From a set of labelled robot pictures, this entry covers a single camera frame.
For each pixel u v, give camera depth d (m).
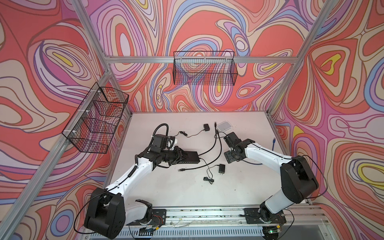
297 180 0.45
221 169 0.89
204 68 0.96
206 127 1.08
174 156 0.72
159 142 0.64
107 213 0.40
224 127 1.08
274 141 1.02
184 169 0.90
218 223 0.73
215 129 1.09
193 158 0.80
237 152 0.65
